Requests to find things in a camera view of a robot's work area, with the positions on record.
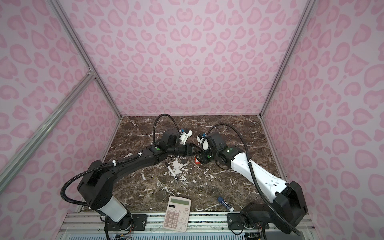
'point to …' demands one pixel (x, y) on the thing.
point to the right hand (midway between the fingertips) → (199, 154)
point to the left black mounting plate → (128, 222)
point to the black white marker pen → (171, 171)
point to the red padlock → (197, 162)
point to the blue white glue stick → (229, 207)
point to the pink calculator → (177, 214)
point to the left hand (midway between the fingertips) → (201, 149)
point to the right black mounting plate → (235, 221)
